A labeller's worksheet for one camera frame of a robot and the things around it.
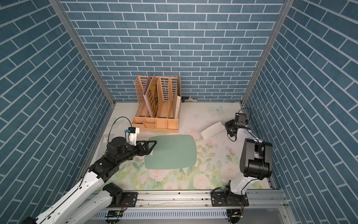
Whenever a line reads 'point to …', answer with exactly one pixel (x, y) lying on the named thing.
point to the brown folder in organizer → (151, 94)
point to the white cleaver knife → (215, 129)
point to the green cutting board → (171, 152)
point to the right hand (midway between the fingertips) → (227, 124)
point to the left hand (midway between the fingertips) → (155, 143)
